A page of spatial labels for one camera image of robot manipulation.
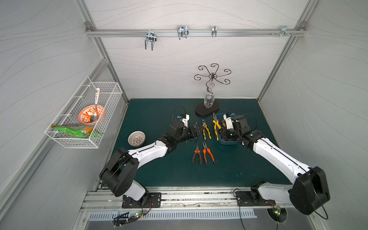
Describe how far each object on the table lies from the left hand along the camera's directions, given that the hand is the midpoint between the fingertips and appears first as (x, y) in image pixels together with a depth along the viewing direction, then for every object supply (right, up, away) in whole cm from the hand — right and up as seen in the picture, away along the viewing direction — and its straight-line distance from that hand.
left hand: (202, 129), depth 80 cm
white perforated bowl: (-44, -8, +15) cm, 47 cm away
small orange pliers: (+5, -15, +10) cm, 19 cm away
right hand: (+10, -1, +3) cm, 11 cm away
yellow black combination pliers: (+5, -1, +22) cm, 22 cm away
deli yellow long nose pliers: (+8, +2, +3) cm, 9 cm away
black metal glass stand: (+3, +11, +31) cm, 33 cm away
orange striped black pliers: (-2, -15, +10) cm, 19 cm away
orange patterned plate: (-57, +8, -13) cm, 60 cm away
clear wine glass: (+6, +18, +14) cm, 24 cm away
